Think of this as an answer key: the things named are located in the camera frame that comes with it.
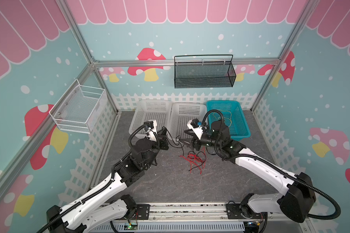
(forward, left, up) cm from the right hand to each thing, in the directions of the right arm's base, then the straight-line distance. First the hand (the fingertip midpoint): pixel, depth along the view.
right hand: (183, 135), depth 71 cm
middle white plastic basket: (+39, 0, -26) cm, 47 cm away
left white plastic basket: (+43, +29, -24) cm, 58 cm away
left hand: (0, +8, +4) cm, 8 cm away
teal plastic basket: (+37, -41, -27) cm, 62 cm away
